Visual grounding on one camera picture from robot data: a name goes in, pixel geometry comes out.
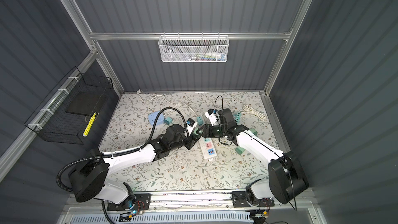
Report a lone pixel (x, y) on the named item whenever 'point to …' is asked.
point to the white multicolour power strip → (208, 147)
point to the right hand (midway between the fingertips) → (201, 133)
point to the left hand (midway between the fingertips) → (198, 134)
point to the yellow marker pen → (89, 124)
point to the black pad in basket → (83, 103)
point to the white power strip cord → (175, 103)
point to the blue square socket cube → (152, 117)
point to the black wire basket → (65, 115)
